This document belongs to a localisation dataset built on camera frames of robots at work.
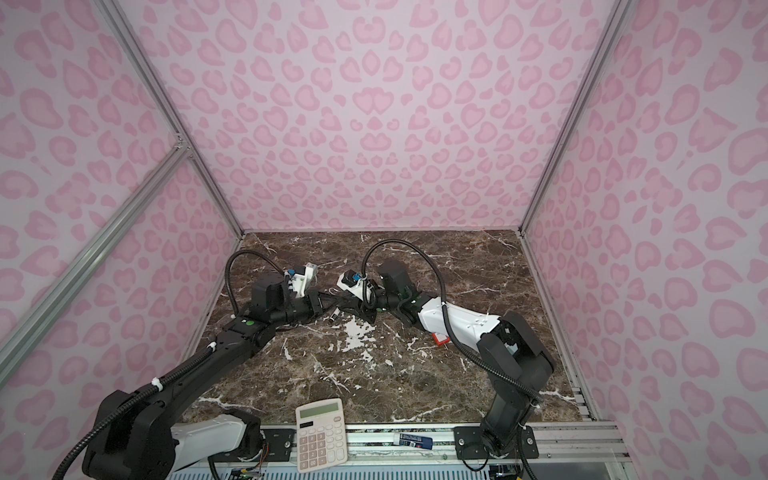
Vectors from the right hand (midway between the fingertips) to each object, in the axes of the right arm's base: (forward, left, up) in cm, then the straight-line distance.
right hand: (346, 299), depth 80 cm
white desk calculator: (-29, +5, -16) cm, 33 cm away
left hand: (0, +1, +2) cm, 2 cm away
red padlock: (-4, -26, -17) cm, 32 cm away
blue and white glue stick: (-30, -18, -16) cm, 38 cm away
